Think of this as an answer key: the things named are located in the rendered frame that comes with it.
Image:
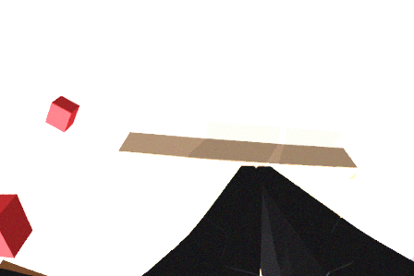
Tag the red square block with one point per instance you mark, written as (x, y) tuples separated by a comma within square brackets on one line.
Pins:
[(62, 114), (14, 226)]

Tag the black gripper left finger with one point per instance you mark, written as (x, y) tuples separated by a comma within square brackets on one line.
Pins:
[(227, 240)]

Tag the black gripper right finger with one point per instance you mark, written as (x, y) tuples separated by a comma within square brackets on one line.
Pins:
[(302, 237)]

